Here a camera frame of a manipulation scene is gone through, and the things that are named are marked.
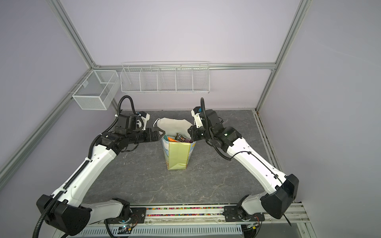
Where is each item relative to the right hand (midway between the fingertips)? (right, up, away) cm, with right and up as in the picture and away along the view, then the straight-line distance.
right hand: (189, 129), depth 72 cm
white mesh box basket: (-62, +25, +24) cm, 71 cm away
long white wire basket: (-17, +35, +27) cm, 47 cm away
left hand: (-16, -3, +2) cm, 16 cm away
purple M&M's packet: (-6, -6, +14) cm, 16 cm away
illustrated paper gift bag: (-7, -14, +6) cm, 17 cm away
